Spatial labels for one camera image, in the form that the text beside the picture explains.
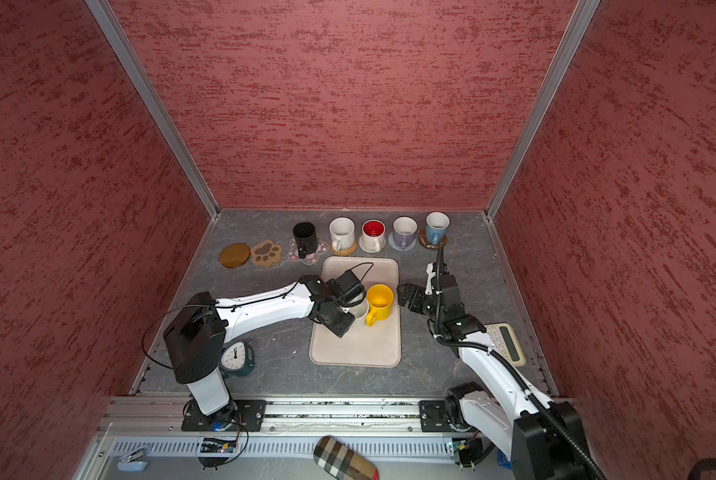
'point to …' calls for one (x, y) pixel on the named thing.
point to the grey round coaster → (396, 247)
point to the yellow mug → (379, 298)
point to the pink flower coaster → (309, 258)
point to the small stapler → (134, 461)
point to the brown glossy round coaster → (427, 244)
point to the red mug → (373, 235)
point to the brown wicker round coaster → (345, 252)
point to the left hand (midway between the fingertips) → (338, 328)
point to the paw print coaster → (266, 253)
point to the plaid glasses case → (341, 462)
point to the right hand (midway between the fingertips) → (406, 296)
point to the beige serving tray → (361, 346)
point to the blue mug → (436, 226)
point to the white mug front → (361, 309)
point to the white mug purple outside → (404, 231)
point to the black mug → (306, 238)
